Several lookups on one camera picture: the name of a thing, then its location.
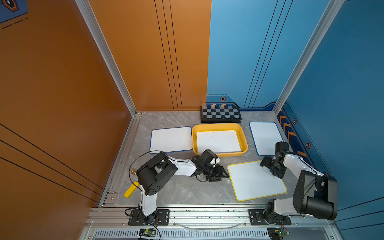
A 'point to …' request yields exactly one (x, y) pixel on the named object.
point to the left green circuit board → (148, 232)
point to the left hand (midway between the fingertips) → (227, 177)
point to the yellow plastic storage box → (239, 128)
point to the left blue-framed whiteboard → (171, 139)
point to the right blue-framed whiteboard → (265, 135)
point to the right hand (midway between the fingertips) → (267, 168)
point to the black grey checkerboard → (220, 113)
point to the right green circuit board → (277, 233)
